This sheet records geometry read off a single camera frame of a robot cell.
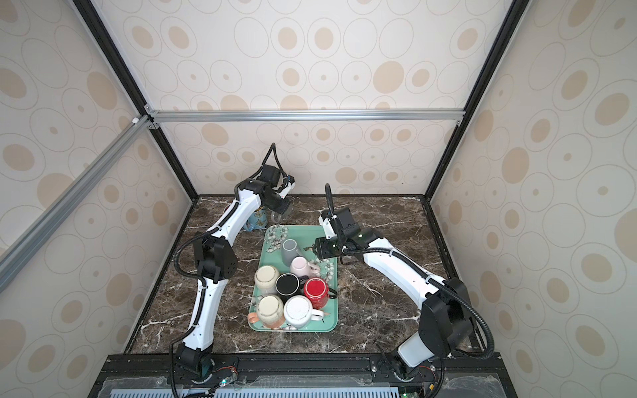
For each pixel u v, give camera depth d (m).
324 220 0.75
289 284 0.82
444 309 0.42
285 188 0.86
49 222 0.57
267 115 1.71
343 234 0.62
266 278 0.84
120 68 0.78
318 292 0.81
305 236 1.06
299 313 0.76
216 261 0.61
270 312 0.76
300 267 0.85
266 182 0.75
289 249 0.90
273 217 1.00
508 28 0.71
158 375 0.73
